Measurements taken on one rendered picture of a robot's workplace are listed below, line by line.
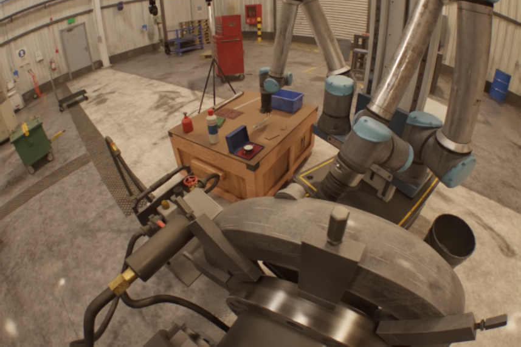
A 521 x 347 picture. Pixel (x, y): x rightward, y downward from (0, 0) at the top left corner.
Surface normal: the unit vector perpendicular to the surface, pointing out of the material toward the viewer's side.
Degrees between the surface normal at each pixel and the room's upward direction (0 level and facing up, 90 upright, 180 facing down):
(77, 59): 90
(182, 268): 0
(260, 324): 33
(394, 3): 90
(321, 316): 2
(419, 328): 50
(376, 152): 89
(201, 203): 23
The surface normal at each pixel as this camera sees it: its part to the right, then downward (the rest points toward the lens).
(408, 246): 0.16, -0.75
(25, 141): 0.87, 0.27
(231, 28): 0.35, 0.53
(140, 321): -0.03, -0.82
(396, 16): -0.84, 0.33
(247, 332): -0.57, -0.79
